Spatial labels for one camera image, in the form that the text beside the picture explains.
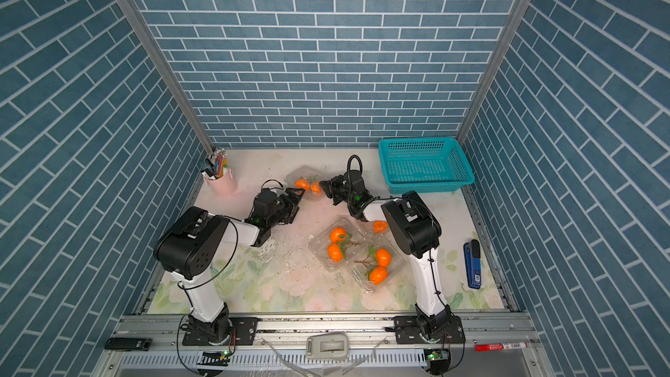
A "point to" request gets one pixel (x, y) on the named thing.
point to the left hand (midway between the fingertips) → (310, 198)
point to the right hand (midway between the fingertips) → (318, 182)
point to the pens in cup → (216, 161)
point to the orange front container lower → (378, 275)
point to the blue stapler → (472, 254)
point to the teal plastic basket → (424, 165)
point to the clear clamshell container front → (365, 261)
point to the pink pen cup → (225, 185)
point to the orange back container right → (379, 226)
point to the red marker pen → (501, 346)
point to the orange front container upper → (383, 257)
